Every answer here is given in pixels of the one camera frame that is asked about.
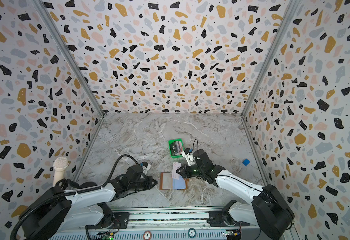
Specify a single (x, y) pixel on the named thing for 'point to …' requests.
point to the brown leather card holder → (167, 182)
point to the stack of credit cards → (176, 148)
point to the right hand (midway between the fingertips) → (176, 169)
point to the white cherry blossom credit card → (174, 174)
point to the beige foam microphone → (59, 166)
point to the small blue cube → (246, 162)
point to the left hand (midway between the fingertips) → (161, 181)
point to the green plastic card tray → (169, 142)
